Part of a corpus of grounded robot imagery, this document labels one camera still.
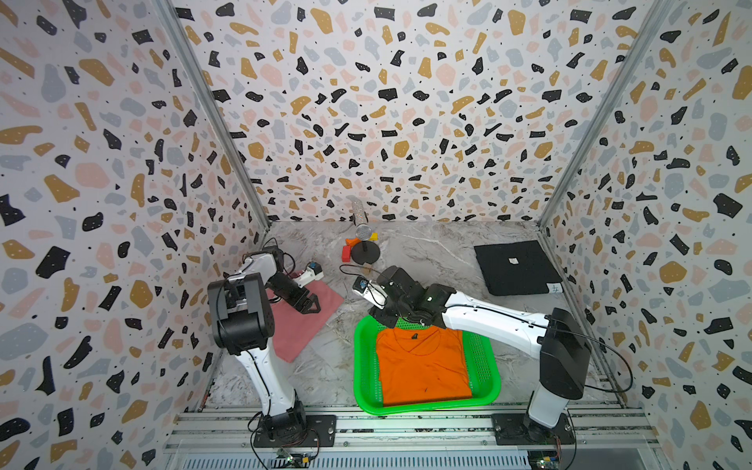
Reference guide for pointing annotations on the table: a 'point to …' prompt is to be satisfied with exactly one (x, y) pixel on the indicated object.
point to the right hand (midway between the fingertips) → (373, 303)
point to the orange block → (352, 242)
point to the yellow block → (374, 237)
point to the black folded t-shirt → (518, 267)
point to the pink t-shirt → (292, 329)
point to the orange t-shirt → (419, 364)
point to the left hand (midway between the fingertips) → (309, 301)
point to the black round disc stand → (365, 252)
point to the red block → (346, 254)
